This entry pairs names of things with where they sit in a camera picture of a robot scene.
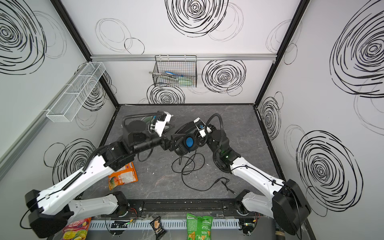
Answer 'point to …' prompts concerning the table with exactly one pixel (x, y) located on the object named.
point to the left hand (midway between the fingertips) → (179, 131)
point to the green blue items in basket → (169, 78)
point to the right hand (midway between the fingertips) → (198, 121)
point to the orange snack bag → (128, 175)
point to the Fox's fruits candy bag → (76, 230)
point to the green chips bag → (199, 227)
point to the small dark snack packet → (160, 231)
